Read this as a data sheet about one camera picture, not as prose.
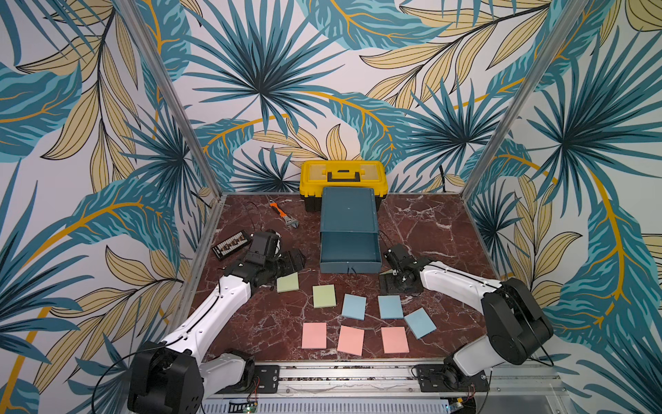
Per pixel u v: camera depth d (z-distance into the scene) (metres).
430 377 0.73
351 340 0.80
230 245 1.00
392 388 0.73
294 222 1.07
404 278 0.66
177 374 0.38
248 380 0.65
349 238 0.86
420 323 0.84
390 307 0.86
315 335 0.82
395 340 0.80
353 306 0.88
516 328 0.44
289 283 0.93
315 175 1.04
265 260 0.62
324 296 0.90
